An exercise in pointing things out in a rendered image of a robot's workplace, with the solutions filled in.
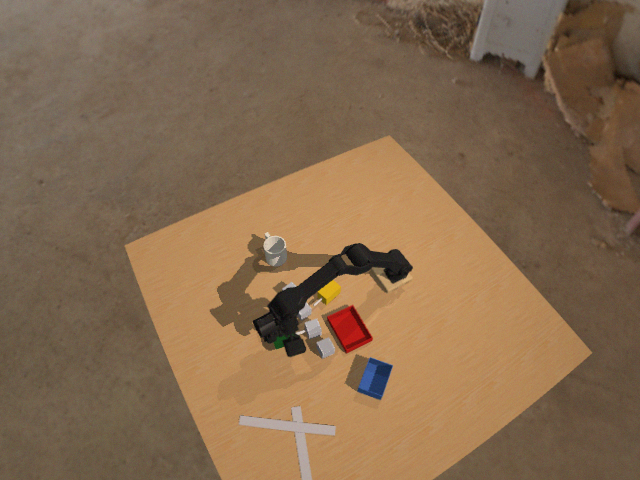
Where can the grey flat bar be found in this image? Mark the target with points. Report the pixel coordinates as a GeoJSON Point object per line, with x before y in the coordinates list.
{"type": "Point", "coordinates": [287, 425]}
{"type": "Point", "coordinates": [301, 445]}

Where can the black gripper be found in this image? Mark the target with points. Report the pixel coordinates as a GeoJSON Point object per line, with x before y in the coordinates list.
{"type": "Point", "coordinates": [294, 345]}

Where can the blue open-top tray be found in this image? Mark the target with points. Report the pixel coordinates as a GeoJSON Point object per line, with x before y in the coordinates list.
{"type": "Point", "coordinates": [375, 378]}

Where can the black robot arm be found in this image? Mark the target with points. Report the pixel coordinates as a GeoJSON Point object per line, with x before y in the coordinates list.
{"type": "Point", "coordinates": [290, 301]}

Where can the red tray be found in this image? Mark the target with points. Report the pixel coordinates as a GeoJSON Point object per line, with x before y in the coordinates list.
{"type": "Point", "coordinates": [349, 328]}

